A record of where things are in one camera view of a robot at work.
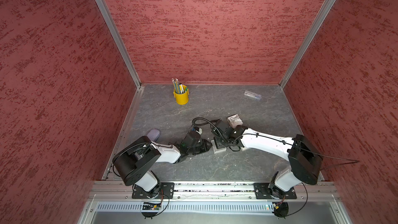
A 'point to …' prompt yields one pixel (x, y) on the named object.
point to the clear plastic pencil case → (253, 95)
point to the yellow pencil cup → (182, 99)
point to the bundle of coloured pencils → (178, 86)
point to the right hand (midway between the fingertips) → (219, 145)
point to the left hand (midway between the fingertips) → (211, 148)
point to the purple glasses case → (153, 134)
